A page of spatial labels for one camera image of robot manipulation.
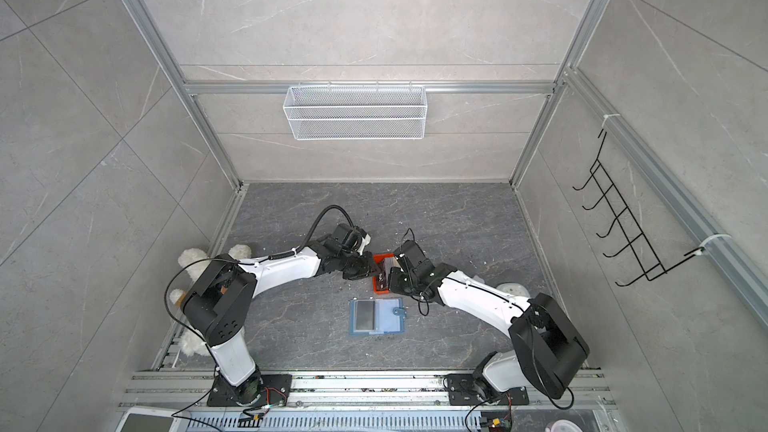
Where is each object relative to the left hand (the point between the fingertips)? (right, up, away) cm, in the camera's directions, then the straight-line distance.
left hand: (381, 266), depth 89 cm
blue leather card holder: (-3, -14, -4) cm, 15 cm away
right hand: (+2, -4, -3) cm, 5 cm away
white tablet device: (-51, -30, -23) cm, 63 cm away
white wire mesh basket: (-9, +51, +11) cm, 53 cm away
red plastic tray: (-1, -5, +1) cm, 6 cm away
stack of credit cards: (0, -1, +1) cm, 2 cm away
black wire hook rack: (+56, +8, -25) cm, 62 cm away
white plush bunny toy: (-50, -17, -13) cm, 54 cm away
